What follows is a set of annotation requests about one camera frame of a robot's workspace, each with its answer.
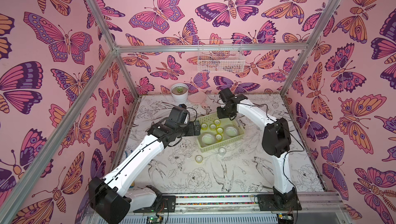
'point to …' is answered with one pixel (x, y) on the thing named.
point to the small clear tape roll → (222, 151)
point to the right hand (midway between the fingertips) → (217, 115)
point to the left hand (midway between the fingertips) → (195, 125)
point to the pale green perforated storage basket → (216, 132)
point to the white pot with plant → (179, 92)
